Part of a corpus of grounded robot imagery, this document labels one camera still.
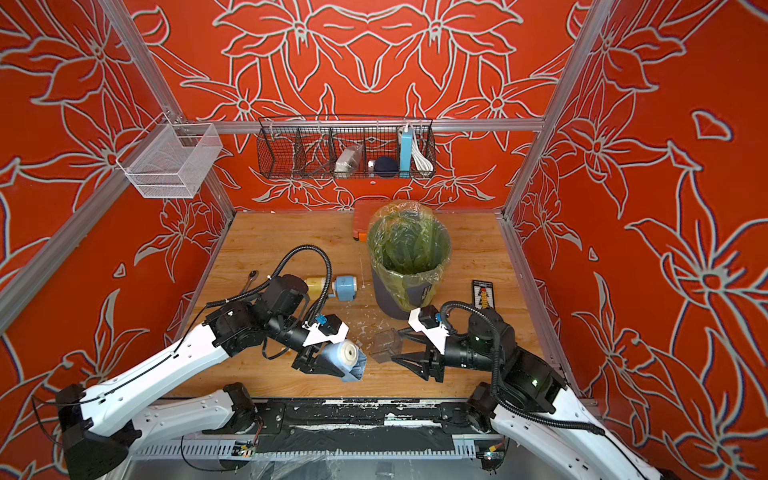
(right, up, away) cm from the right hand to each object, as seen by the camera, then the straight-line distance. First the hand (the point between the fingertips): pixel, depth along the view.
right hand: (393, 349), depth 58 cm
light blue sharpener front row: (-9, -1, -1) cm, 9 cm away
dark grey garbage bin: (+2, +8, +16) cm, 18 cm away
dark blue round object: (-1, +46, +37) cm, 59 cm away
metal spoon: (-47, +9, +42) cm, 64 cm away
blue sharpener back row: (-14, +7, +32) cm, 35 cm away
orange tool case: (-9, +34, +60) cm, 70 cm away
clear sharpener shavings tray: (-2, -1, +5) cm, 6 cm away
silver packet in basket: (-13, +46, +34) cm, 59 cm away
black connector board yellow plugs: (+30, +4, +37) cm, 48 cm away
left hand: (-10, -3, +3) cm, 11 cm away
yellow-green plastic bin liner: (+6, +21, +31) cm, 38 cm away
